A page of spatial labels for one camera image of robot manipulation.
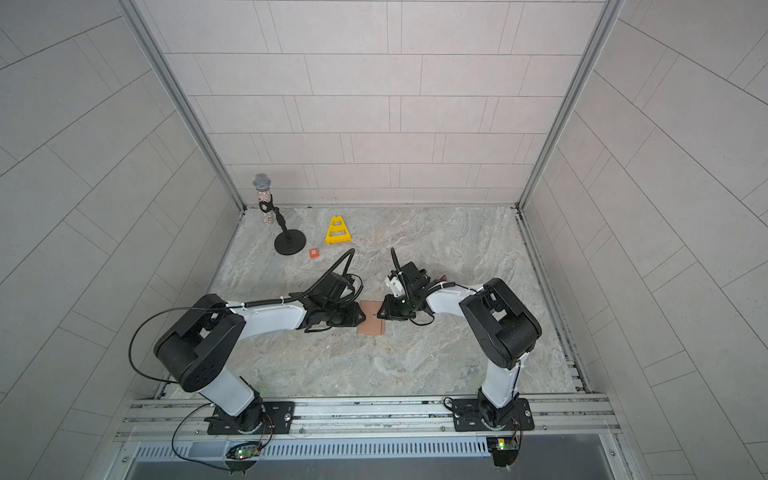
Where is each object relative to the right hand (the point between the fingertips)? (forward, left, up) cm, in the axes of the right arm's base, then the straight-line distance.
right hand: (379, 317), depth 88 cm
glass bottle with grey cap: (+29, +31, +31) cm, 52 cm away
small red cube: (+24, +22, +3) cm, 32 cm away
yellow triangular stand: (+31, +16, +1) cm, 35 cm away
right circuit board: (-33, -28, -2) cm, 44 cm away
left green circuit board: (-32, +31, +3) cm, 44 cm away
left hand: (0, +2, 0) cm, 2 cm away
